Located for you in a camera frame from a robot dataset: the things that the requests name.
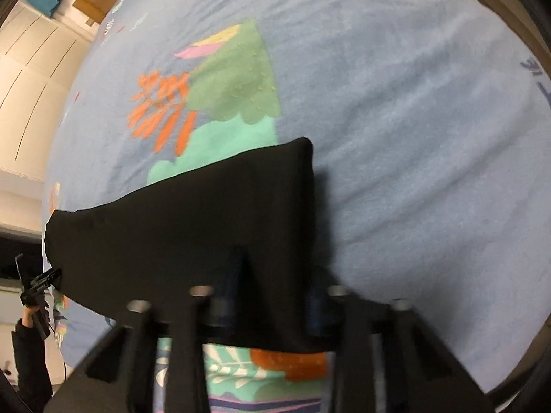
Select white wardrobe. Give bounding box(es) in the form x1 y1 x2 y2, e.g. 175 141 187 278
0 1 90 181

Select left hand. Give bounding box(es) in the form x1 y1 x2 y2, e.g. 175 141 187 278
21 302 50 329

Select blue patterned bed sheet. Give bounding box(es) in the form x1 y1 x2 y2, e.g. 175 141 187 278
42 0 550 391

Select black left sleeve forearm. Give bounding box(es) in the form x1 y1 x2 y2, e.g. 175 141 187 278
11 318 53 412

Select black pants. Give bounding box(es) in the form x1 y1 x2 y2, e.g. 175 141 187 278
44 138 326 353

